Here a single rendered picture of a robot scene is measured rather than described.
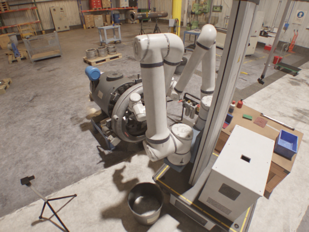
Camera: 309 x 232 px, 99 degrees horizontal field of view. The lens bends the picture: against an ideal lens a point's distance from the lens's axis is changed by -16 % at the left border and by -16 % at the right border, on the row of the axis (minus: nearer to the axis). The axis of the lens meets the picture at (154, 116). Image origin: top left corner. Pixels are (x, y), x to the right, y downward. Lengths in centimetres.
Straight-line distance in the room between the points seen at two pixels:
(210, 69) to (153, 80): 76
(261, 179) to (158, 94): 84
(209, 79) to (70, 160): 199
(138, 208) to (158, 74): 129
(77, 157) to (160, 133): 165
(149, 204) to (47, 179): 132
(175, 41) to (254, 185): 94
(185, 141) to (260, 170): 55
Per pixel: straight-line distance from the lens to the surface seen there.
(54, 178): 230
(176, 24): 505
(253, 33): 769
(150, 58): 74
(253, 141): 140
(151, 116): 84
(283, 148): 197
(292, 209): 234
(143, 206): 168
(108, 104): 189
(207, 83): 147
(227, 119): 210
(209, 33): 123
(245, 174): 115
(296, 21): 1170
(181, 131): 103
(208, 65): 141
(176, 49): 80
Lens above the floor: 170
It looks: 38 degrees down
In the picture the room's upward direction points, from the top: straight up
